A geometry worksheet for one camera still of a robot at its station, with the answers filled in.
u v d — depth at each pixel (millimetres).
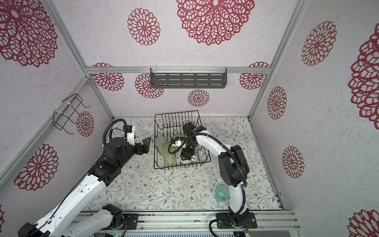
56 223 396
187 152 797
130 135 633
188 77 934
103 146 529
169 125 1082
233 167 508
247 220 717
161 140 898
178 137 811
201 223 760
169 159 919
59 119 717
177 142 817
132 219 738
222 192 826
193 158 878
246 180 447
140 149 650
